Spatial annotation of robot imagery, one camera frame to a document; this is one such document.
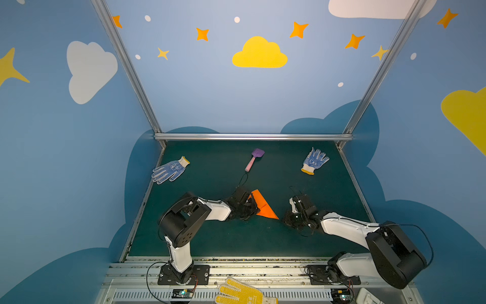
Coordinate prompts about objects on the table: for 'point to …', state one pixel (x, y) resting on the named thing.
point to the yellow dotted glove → (233, 292)
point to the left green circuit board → (182, 293)
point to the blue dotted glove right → (314, 159)
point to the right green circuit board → (341, 296)
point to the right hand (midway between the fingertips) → (281, 217)
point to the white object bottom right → (365, 297)
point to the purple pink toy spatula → (257, 152)
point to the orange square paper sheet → (262, 204)
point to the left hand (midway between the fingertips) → (263, 211)
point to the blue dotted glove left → (176, 167)
